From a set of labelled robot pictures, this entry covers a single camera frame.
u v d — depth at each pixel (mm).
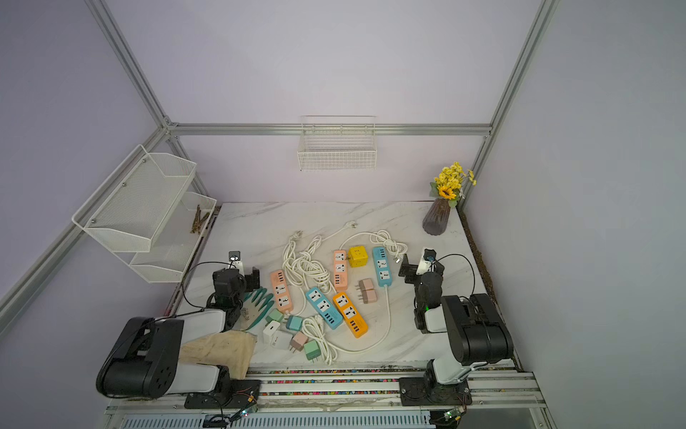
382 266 983
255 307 877
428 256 768
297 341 814
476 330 469
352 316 859
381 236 1080
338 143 966
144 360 430
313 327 839
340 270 974
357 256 981
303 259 980
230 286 702
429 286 700
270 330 800
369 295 910
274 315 866
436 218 1047
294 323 855
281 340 796
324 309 867
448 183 909
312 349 800
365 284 940
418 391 735
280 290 913
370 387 755
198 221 963
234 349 816
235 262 791
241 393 732
